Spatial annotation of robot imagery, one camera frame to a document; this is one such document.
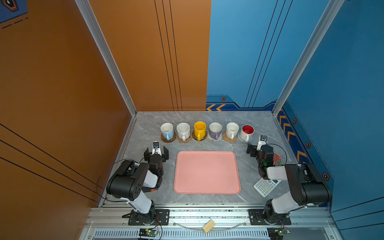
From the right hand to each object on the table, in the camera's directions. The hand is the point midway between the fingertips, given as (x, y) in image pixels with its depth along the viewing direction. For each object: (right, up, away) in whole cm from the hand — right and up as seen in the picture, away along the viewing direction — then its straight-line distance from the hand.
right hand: (256, 143), depth 94 cm
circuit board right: (+1, -40, -23) cm, 46 cm away
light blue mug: (-57, +8, +3) cm, 58 cm away
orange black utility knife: (-60, -18, -27) cm, 68 cm away
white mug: (-47, +8, +10) cm, 49 cm away
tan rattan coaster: (-18, +4, +11) cm, 22 cm away
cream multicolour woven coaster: (-26, +1, +8) cm, 27 cm away
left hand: (-63, -2, -2) cm, 63 cm away
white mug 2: (-14, +9, +7) cm, 18 cm away
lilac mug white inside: (-25, +8, +10) cm, 28 cm away
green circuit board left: (-61, -40, -23) cm, 76 cm away
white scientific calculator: (0, -22, -12) cm, 25 cm away
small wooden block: (-32, -37, -23) cm, 54 cm away
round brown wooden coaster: (-54, +2, +8) cm, 55 cm away
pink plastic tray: (-32, -17, -5) cm, 36 cm away
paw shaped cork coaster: (-45, +1, +6) cm, 45 cm away
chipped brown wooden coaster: (-35, +2, +7) cm, 35 cm away
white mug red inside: (-4, +7, +7) cm, 11 cm away
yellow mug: (-35, +10, +5) cm, 37 cm away
